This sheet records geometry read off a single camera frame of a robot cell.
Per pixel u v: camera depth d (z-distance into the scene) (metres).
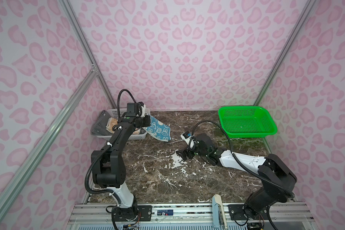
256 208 0.60
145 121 0.81
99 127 0.93
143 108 0.83
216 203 0.73
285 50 0.84
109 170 0.47
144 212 0.73
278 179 0.44
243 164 0.51
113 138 0.52
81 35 0.78
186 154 0.75
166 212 0.72
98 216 0.73
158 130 1.00
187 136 0.73
